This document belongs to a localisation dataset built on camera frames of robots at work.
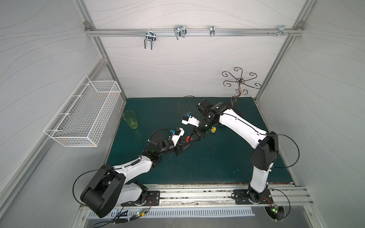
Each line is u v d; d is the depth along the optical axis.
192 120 0.71
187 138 0.74
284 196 0.68
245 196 0.71
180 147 0.70
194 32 0.78
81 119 0.68
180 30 0.76
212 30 0.78
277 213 0.72
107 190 0.41
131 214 0.69
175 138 0.69
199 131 0.68
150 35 0.78
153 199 0.73
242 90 0.83
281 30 0.77
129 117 0.98
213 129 0.98
